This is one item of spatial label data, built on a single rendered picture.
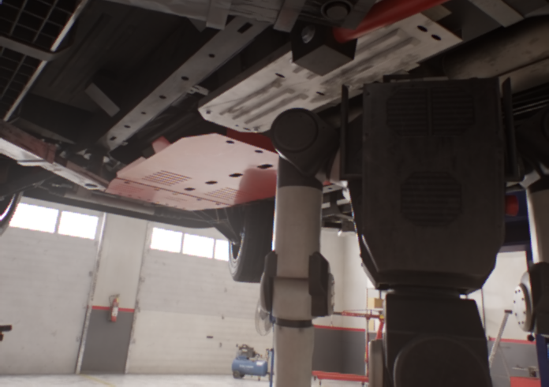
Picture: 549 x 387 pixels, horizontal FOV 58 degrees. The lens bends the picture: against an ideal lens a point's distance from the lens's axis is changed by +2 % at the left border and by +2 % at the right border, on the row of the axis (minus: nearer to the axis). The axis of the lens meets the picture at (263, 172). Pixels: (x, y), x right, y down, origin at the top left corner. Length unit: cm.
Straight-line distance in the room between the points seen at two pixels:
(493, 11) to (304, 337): 75
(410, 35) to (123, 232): 976
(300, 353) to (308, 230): 21
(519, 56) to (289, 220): 90
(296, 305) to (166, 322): 1018
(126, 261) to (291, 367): 977
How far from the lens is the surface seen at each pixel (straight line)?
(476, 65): 159
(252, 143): 173
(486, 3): 114
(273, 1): 82
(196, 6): 82
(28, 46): 139
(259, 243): 291
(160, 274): 1095
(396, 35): 112
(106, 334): 1048
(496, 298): 1149
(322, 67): 101
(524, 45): 154
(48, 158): 181
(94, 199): 333
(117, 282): 1052
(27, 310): 1013
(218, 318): 1164
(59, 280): 1025
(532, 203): 95
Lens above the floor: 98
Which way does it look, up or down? 18 degrees up
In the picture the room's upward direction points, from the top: 4 degrees clockwise
